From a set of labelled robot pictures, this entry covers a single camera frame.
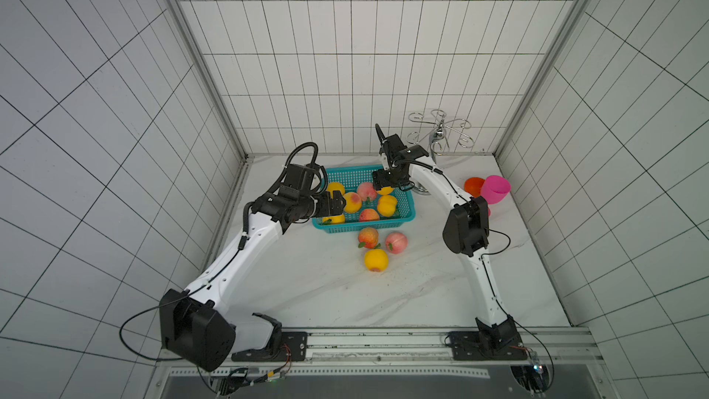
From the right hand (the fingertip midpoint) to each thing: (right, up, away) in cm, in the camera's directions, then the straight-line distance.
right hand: (388, 177), depth 100 cm
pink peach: (-8, -5, -2) cm, 9 cm away
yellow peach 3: (-1, -10, -4) cm, 11 cm away
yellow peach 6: (-6, -27, -15) cm, 31 cm away
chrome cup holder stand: (+16, +15, -11) cm, 25 cm away
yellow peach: (-20, -4, 0) cm, 20 cm away
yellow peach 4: (-8, -13, -7) cm, 17 cm away
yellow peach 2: (-1, -5, -5) cm, 7 cm away
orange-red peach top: (-8, -20, -12) cm, 25 cm away
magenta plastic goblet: (+34, -4, -12) cm, 36 cm away
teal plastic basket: (+5, -14, -3) cm, 15 cm away
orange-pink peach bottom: (-13, -9, -4) cm, 16 cm away
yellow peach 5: (-19, -14, -8) cm, 25 cm away
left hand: (-20, -9, -22) cm, 31 cm away
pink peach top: (+1, -22, -13) cm, 25 cm away
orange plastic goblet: (+33, -3, +3) cm, 34 cm away
